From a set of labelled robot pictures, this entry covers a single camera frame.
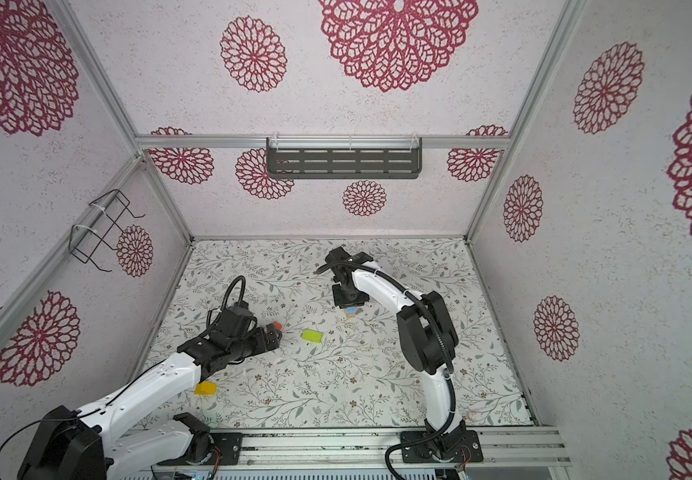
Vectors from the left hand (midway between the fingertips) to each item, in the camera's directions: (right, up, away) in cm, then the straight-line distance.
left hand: (269, 342), depth 85 cm
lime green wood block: (+11, 0, +9) cm, 15 cm away
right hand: (+22, +12, +8) cm, 26 cm away
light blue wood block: (+24, +7, +14) cm, 29 cm away
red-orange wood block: (0, +3, +11) cm, 12 cm away
